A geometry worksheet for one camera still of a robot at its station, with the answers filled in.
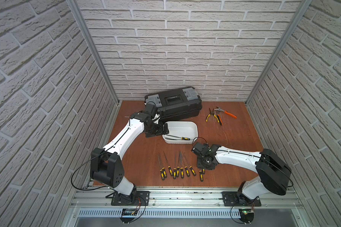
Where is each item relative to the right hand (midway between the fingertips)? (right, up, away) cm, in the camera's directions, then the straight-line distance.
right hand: (202, 165), depth 85 cm
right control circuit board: (+20, -20, -15) cm, 32 cm away
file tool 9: (0, -2, -2) cm, 3 cm away
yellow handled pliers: (+12, +33, +26) cm, 44 cm away
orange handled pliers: (+18, +31, +24) cm, 43 cm away
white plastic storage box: (-13, +19, +15) cm, 27 cm away
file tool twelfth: (-11, +15, +11) cm, 22 cm away
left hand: (-23, +22, -3) cm, 32 cm away
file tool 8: (-1, -4, -5) cm, 6 cm away
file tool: (-24, -1, -2) cm, 24 cm away
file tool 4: (-15, -1, -2) cm, 15 cm away
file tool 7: (-7, -1, -1) cm, 7 cm away
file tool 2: (-21, 0, -1) cm, 21 cm away
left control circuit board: (-41, -21, -14) cm, 48 cm away
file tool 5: (-13, -1, -2) cm, 13 cm away
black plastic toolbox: (-16, +39, +10) cm, 43 cm away
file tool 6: (-10, -1, -1) cm, 10 cm away
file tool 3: (-17, -1, -2) cm, 17 cm away
